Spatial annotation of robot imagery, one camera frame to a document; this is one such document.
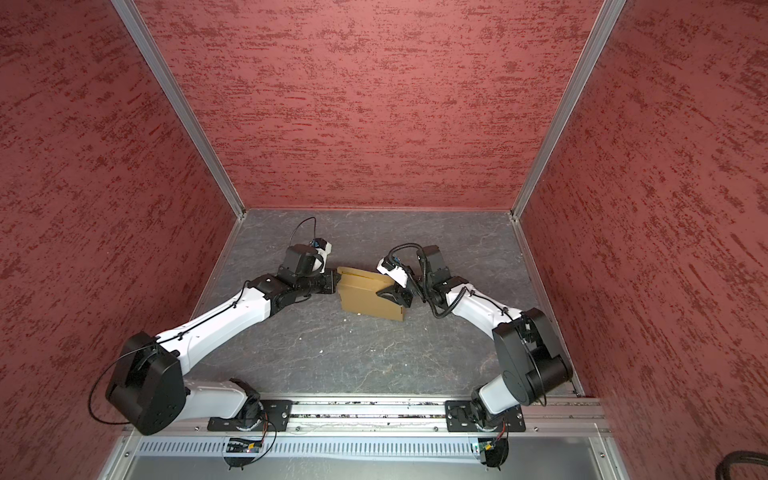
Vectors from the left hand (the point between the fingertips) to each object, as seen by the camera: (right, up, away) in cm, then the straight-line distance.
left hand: (340, 283), depth 85 cm
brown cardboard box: (+6, -3, -3) cm, 7 cm away
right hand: (+12, -2, -1) cm, 12 cm away
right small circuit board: (+39, -38, -12) cm, 56 cm away
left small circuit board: (-23, -39, -12) cm, 47 cm away
